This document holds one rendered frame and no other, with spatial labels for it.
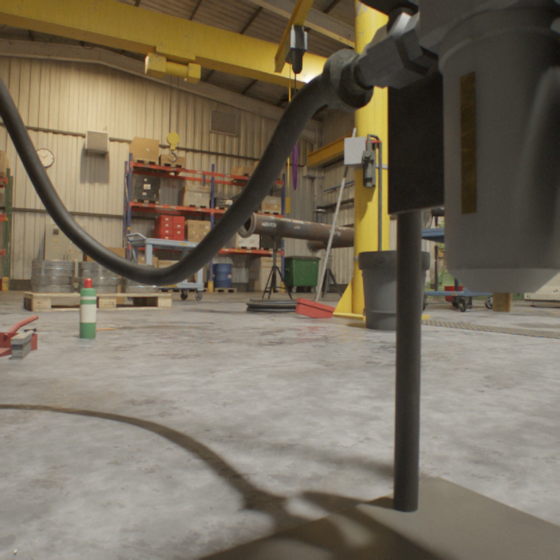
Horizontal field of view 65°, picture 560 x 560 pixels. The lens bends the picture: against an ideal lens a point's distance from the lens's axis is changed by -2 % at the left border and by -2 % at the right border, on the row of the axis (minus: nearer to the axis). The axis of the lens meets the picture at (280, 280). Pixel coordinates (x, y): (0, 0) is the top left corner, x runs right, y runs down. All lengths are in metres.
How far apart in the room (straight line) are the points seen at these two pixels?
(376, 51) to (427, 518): 0.43
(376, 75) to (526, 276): 0.22
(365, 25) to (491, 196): 3.71
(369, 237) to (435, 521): 3.05
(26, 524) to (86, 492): 0.08
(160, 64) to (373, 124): 8.95
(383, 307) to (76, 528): 2.12
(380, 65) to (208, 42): 12.30
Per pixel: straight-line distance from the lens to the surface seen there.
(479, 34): 0.34
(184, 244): 6.71
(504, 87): 0.32
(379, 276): 2.45
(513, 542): 0.48
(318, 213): 8.18
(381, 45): 0.42
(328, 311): 3.33
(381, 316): 2.47
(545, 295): 6.34
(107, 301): 4.17
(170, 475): 0.59
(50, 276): 4.35
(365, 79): 0.44
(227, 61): 12.66
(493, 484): 0.61
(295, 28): 6.88
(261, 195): 0.57
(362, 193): 3.52
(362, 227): 3.48
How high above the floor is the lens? 0.23
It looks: 1 degrees up
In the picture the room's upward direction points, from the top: 1 degrees clockwise
